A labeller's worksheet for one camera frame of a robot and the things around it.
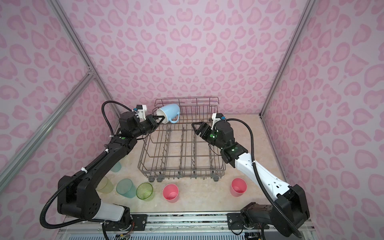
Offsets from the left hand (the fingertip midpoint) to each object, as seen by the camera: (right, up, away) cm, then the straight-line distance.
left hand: (165, 114), depth 77 cm
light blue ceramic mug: (+4, +1, -2) cm, 4 cm away
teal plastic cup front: (-22, -39, +3) cm, 44 cm away
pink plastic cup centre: (+2, -43, +5) cm, 43 cm away
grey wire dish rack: (+2, -22, +24) cm, 32 cm away
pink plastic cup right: (+40, -40, +6) cm, 56 cm away
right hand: (+16, -6, -4) cm, 17 cm away
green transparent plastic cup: (-12, -42, +5) cm, 44 cm away
